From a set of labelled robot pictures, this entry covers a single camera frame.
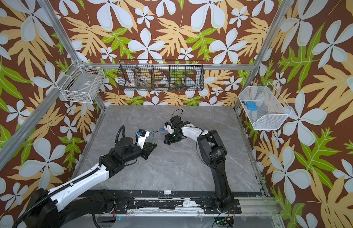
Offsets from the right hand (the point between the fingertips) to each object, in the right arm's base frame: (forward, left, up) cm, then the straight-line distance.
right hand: (167, 140), depth 99 cm
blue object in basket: (+10, -53, +24) cm, 59 cm away
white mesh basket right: (+6, -60, +25) cm, 65 cm away
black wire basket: (+35, +4, +30) cm, 46 cm away
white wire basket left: (+20, +53, +33) cm, 66 cm away
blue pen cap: (+10, +5, 0) cm, 11 cm away
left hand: (-13, +5, +18) cm, 22 cm away
